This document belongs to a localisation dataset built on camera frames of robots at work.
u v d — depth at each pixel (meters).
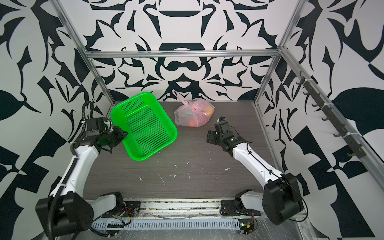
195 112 0.96
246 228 0.71
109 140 0.66
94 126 0.60
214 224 0.71
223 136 0.64
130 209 0.72
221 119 0.76
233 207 0.74
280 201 0.40
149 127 0.89
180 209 0.76
